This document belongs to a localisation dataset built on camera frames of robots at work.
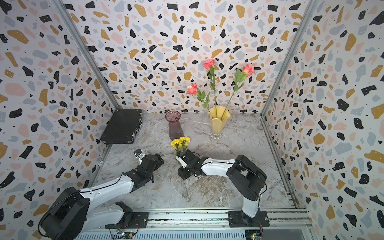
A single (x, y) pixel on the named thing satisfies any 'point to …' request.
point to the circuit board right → (253, 234)
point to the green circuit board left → (124, 235)
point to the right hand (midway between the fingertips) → (181, 172)
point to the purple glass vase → (175, 130)
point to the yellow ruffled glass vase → (218, 115)
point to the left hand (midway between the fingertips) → (158, 158)
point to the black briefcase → (122, 126)
